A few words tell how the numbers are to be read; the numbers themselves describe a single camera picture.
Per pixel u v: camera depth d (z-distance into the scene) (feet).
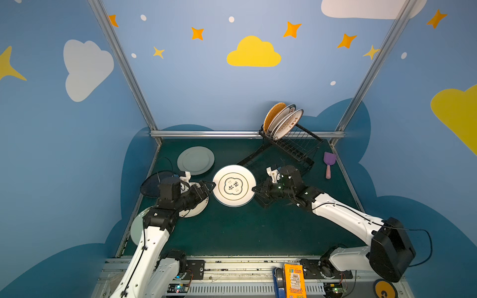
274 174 2.50
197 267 2.45
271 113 2.83
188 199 2.10
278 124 2.74
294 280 2.26
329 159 3.70
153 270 1.53
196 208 2.40
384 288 2.34
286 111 2.71
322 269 2.20
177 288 2.34
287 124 3.09
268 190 2.28
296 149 3.06
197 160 3.64
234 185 2.63
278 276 2.28
